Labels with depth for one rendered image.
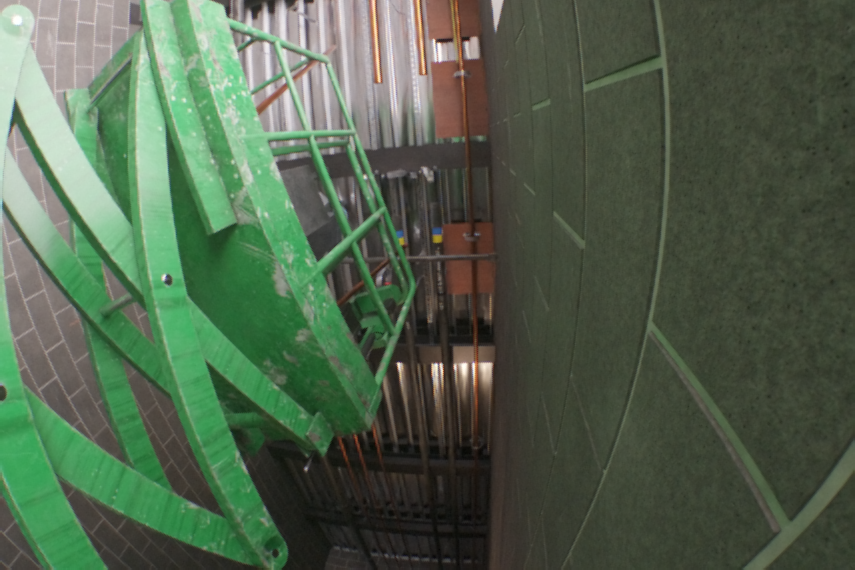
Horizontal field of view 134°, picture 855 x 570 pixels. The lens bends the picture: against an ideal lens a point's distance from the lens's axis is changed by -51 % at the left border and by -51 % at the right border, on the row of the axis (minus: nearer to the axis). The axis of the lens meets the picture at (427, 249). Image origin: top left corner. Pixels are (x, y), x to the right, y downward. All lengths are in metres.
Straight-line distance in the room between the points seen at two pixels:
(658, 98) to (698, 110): 0.05
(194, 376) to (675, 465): 0.84
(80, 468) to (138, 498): 0.14
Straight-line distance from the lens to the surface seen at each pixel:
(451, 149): 2.90
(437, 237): 2.67
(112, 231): 0.90
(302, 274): 1.11
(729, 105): 0.22
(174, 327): 0.87
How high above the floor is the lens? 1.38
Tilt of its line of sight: 71 degrees up
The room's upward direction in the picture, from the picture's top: 21 degrees clockwise
